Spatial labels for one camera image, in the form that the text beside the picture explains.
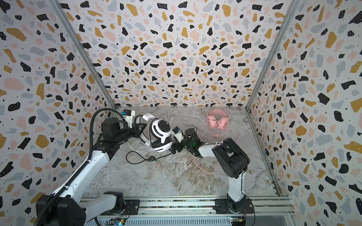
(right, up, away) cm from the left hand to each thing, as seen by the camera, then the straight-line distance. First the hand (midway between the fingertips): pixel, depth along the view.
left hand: (145, 122), depth 76 cm
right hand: (+10, -11, +13) cm, 20 cm away
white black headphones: (+11, -4, -13) cm, 18 cm away
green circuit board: (-13, -50, -6) cm, 52 cm away
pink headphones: (+45, +3, +31) cm, 54 cm away
